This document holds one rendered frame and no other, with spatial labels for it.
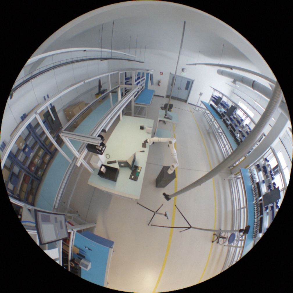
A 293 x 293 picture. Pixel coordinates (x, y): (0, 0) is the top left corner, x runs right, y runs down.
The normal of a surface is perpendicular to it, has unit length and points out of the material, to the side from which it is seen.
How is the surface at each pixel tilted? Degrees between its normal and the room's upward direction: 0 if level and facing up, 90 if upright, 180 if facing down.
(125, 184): 0
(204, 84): 90
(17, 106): 90
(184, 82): 90
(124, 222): 0
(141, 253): 0
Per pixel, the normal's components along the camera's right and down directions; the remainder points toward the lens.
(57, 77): 0.98, 0.18
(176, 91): -0.16, 0.76
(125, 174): 0.09, -0.63
